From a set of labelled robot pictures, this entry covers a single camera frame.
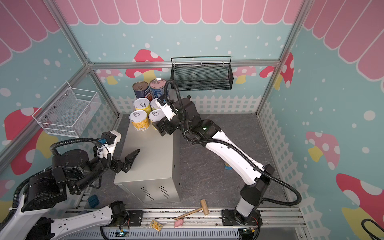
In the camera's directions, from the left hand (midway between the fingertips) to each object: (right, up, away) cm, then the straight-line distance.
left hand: (127, 147), depth 56 cm
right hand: (+11, +13, +8) cm, 18 cm away
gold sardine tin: (+45, -16, +33) cm, 58 cm away
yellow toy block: (+7, -40, +15) cm, 43 cm away
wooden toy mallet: (+31, -34, +20) cm, 50 cm away
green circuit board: (-10, -44, +16) cm, 48 cm away
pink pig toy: (+18, -38, +15) cm, 45 cm away
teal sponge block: (-29, -32, +23) cm, 48 cm away
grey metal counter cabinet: (+10, -11, -3) cm, 15 cm away
